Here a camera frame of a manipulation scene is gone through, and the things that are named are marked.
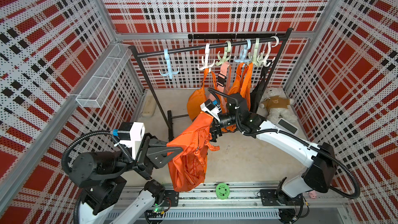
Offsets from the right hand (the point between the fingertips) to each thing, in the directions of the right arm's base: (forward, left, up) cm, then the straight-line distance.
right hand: (198, 129), depth 62 cm
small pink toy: (-19, -54, -31) cm, 65 cm away
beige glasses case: (+33, +37, -29) cm, 58 cm away
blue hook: (+63, -29, -5) cm, 70 cm away
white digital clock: (+18, -53, -29) cm, 64 cm away
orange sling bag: (+23, -21, +2) cm, 32 cm away
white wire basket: (+32, +63, -10) cm, 72 cm away
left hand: (-15, +1, +18) cm, 23 cm away
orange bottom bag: (+19, 0, -1) cm, 19 cm away
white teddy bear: (+32, -51, -27) cm, 66 cm away
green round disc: (-18, -11, -28) cm, 34 cm away
